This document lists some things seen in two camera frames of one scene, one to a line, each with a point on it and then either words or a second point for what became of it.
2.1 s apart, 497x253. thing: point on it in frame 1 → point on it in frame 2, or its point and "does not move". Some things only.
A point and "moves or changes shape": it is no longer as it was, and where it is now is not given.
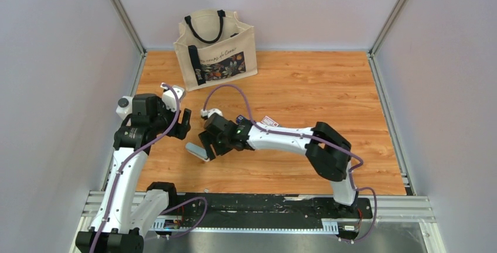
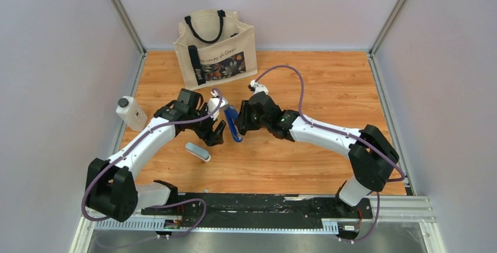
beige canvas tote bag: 213,49 does not move
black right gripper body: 221,144 → 249,121
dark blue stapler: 240,119 moves or changes shape
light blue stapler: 197,150 does not move
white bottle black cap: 125,109 does not move
